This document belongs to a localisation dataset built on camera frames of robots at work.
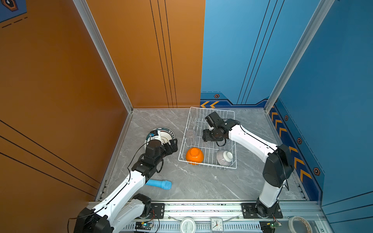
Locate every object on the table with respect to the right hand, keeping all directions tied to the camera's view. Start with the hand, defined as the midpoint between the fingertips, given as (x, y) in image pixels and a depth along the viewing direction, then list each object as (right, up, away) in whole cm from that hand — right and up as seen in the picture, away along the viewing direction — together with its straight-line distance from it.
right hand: (206, 137), depth 87 cm
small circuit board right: (+31, -40, -17) cm, 54 cm away
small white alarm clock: (+3, -40, -19) cm, 44 cm away
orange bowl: (-7, -11, -2) cm, 13 cm away
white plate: (-26, 0, +13) cm, 29 cm away
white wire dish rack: (-6, +9, +18) cm, 21 cm away
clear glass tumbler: (-9, 0, +4) cm, 10 cm away
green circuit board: (-32, -42, -17) cm, 55 cm away
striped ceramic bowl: (+11, -12, -2) cm, 16 cm away
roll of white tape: (+46, -40, -19) cm, 64 cm away
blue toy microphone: (-25, -25, -8) cm, 36 cm away
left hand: (-20, -1, -6) cm, 21 cm away
